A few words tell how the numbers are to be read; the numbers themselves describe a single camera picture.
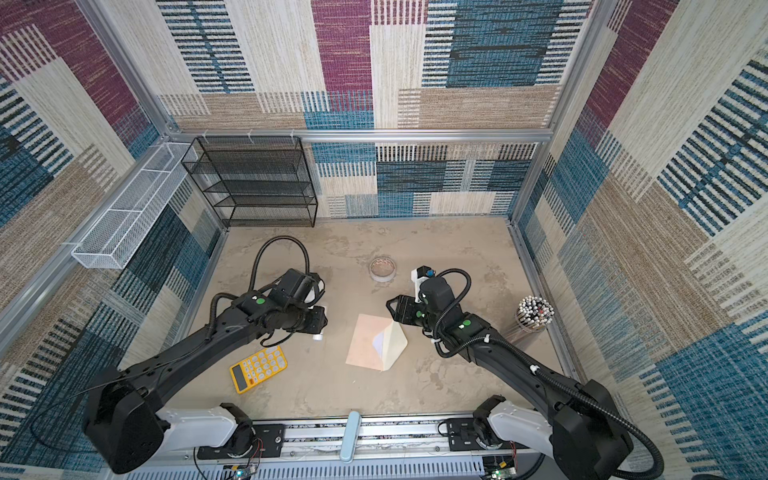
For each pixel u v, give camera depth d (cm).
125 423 38
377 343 90
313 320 73
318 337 79
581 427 40
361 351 87
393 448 73
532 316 74
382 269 106
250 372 83
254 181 109
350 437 71
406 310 70
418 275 75
